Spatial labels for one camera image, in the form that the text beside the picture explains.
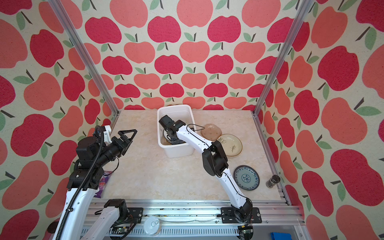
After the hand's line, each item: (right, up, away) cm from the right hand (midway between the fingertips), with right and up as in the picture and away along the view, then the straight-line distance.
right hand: (174, 131), depth 96 cm
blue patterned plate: (+44, -27, -9) cm, 52 cm away
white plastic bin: (+5, +13, +10) cm, 17 cm away
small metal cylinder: (+55, -24, -19) cm, 63 cm away
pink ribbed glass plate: (+26, -1, +12) cm, 29 cm away
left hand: (-13, -1, -29) cm, 32 cm away
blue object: (+54, -48, -27) cm, 77 cm away
